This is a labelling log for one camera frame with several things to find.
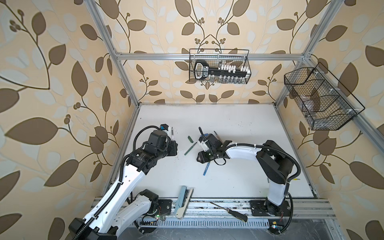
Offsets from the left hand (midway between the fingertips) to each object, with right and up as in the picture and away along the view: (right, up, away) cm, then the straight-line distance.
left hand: (178, 143), depth 74 cm
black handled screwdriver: (+29, -34, -3) cm, 45 cm away
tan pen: (+24, +1, +28) cm, 37 cm away
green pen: (+5, -7, +22) cm, 24 cm away
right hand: (+11, -12, +16) cm, 23 cm away
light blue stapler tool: (+3, -29, 0) cm, 29 cm away
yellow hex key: (+66, -22, +10) cm, 70 cm away
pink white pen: (-3, +5, 0) cm, 6 cm away
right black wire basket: (+73, +20, -1) cm, 76 cm away
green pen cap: (+5, -1, +27) cm, 27 cm away
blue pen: (+15, -17, +14) cm, 27 cm away
